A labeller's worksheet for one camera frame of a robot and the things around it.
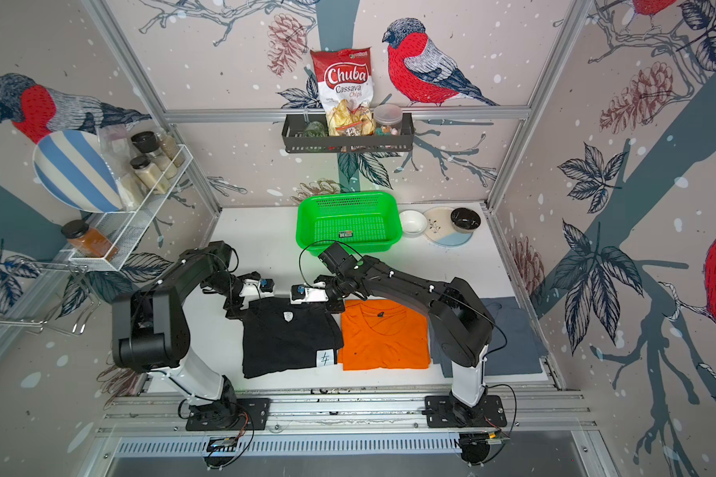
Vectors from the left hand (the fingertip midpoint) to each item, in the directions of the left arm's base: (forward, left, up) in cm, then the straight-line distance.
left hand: (259, 291), depth 90 cm
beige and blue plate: (+31, -61, -6) cm, 69 cm away
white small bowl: (+32, -51, -3) cm, 61 cm away
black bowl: (+31, -71, -1) cm, 77 cm away
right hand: (-6, -18, +5) cm, 20 cm away
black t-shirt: (-12, -8, -4) cm, 15 cm away
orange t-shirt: (-12, -38, -5) cm, 40 cm away
